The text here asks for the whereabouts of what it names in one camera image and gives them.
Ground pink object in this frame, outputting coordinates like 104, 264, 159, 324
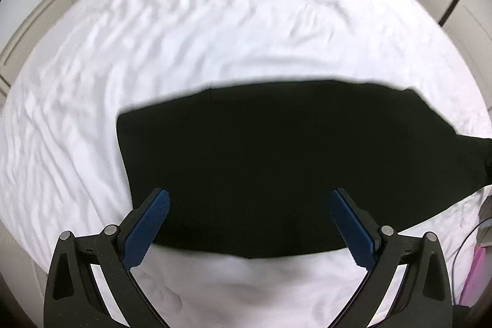
459, 247, 492, 307

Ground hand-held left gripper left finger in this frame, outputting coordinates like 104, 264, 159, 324
44, 187, 172, 328

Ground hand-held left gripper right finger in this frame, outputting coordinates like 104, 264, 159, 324
329, 188, 454, 328

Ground black pants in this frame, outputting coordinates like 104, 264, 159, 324
115, 79, 492, 259

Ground bed with white duvet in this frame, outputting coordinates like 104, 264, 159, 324
0, 0, 492, 328

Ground black cable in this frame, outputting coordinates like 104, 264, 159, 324
451, 216, 492, 307

